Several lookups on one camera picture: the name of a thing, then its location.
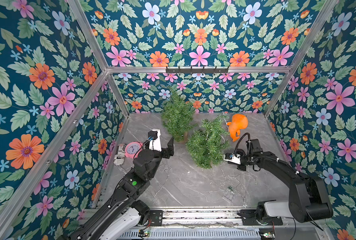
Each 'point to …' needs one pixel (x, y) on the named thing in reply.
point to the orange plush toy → (239, 121)
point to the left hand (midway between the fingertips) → (167, 136)
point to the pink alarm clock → (132, 148)
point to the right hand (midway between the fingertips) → (233, 157)
